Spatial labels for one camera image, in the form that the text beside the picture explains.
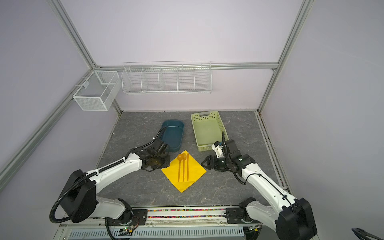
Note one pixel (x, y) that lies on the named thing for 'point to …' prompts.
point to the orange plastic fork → (184, 155)
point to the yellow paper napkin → (195, 171)
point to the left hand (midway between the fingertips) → (168, 164)
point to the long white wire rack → (167, 77)
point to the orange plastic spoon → (180, 157)
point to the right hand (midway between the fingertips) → (206, 166)
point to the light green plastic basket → (208, 127)
